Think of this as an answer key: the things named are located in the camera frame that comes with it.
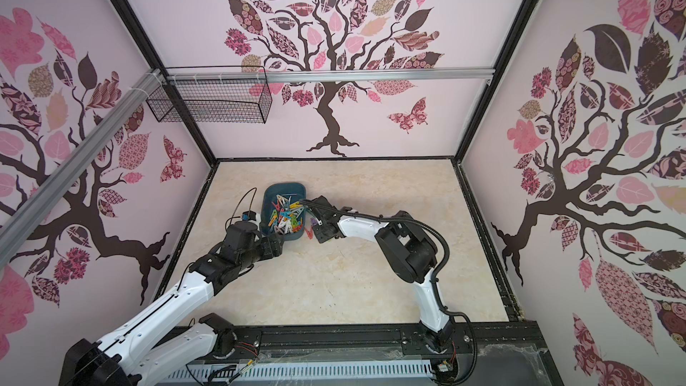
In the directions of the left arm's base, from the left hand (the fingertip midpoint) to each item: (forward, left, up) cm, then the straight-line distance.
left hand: (274, 246), depth 83 cm
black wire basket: (+48, +24, +25) cm, 60 cm away
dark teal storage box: (+26, +8, -5) cm, 27 cm away
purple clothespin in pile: (+15, -10, -10) cm, 21 cm away
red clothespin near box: (+9, -10, -9) cm, 16 cm away
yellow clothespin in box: (+22, -2, -8) cm, 24 cm away
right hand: (+11, -14, -8) cm, 20 cm away
